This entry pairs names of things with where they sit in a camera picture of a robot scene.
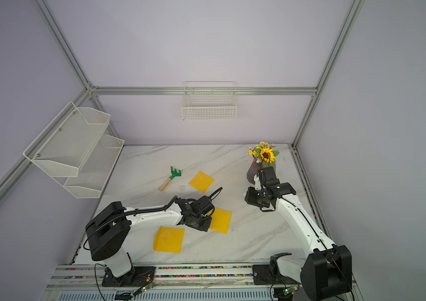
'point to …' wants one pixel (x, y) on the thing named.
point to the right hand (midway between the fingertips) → (249, 202)
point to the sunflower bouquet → (264, 152)
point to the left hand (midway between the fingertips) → (204, 227)
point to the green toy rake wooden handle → (173, 174)
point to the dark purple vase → (254, 169)
